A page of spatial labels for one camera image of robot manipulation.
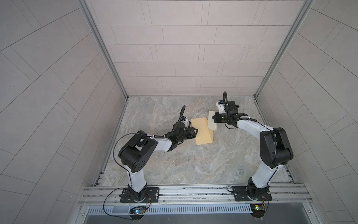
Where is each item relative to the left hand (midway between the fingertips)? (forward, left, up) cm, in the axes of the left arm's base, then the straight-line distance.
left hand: (199, 129), depth 90 cm
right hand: (+10, -9, +2) cm, 14 cm away
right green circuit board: (-42, -27, -6) cm, 50 cm away
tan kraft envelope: (-1, -4, -6) cm, 7 cm away
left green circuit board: (-43, +30, -1) cm, 53 cm away
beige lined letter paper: (+6, -9, -3) cm, 11 cm away
